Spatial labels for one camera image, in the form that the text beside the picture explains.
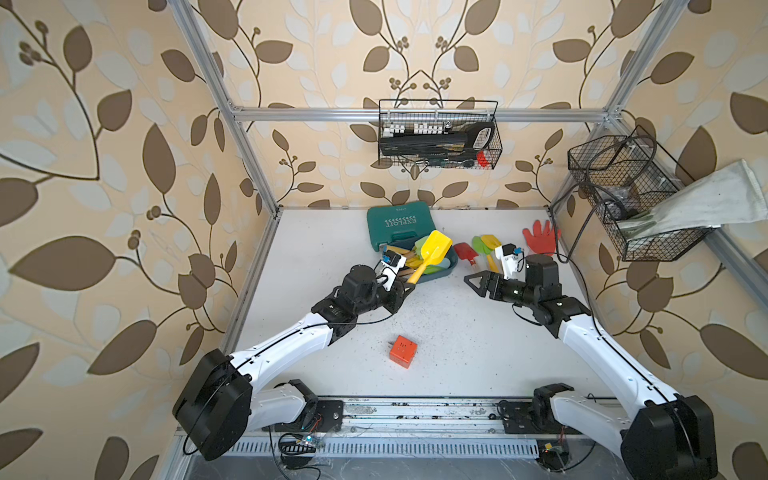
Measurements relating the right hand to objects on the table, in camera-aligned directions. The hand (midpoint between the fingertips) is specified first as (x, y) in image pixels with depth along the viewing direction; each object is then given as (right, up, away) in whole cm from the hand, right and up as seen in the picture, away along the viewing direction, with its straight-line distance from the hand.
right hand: (473, 280), depth 81 cm
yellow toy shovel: (-11, +8, 0) cm, 13 cm away
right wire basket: (+44, +30, +4) cm, 53 cm away
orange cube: (-19, -19, 0) cm, 27 cm away
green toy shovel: (+10, +9, +28) cm, 31 cm away
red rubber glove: (+33, +10, +28) cm, 45 cm away
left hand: (-17, 0, -4) cm, 17 cm away
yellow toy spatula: (+14, +10, +28) cm, 33 cm away
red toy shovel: (+4, +6, +24) cm, 25 cm away
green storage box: (-16, +15, +29) cm, 36 cm away
